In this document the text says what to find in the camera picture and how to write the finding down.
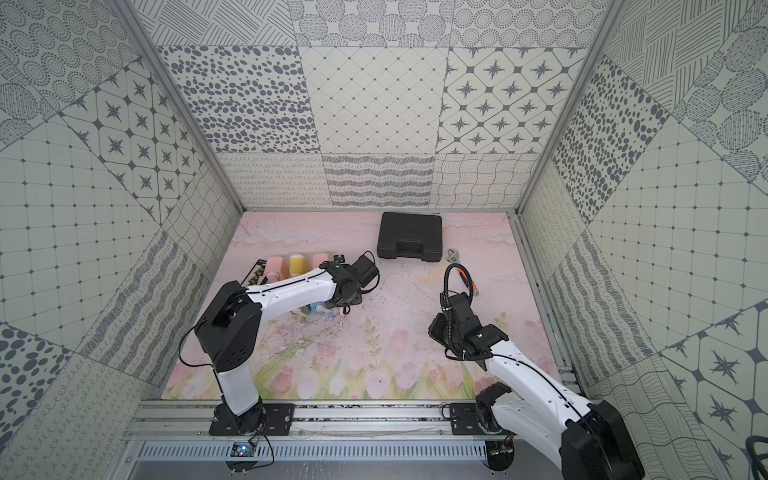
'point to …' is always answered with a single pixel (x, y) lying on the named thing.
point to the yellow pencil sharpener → (298, 264)
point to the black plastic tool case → (409, 235)
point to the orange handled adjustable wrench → (453, 257)
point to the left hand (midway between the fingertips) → (356, 300)
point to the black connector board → (256, 276)
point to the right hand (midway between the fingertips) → (432, 331)
